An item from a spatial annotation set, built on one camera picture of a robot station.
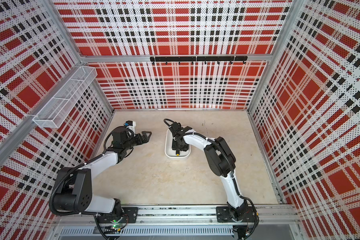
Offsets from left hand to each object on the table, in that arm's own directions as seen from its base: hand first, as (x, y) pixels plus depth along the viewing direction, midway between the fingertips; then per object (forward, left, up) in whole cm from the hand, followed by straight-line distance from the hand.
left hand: (148, 133), depth 91 cm
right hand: (-4, -19, -10) cm, 21 cm away
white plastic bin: (-3, -12, -11) cm, 16 cm away
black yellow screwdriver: (-8, -18, -10) cm, 22 cm away
